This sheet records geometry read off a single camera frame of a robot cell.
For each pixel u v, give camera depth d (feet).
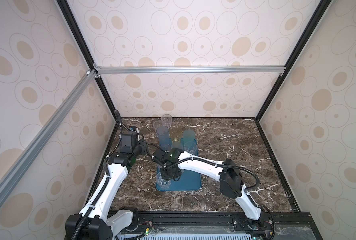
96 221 1.25
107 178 1.53
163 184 2.80
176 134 3.35
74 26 2.39
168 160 1.97
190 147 3.25
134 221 2.14
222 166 1.73
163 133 3.29
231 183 1.71
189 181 2.84
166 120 3.80
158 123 3.70
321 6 2.24
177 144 3.22
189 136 3.56
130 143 1.91
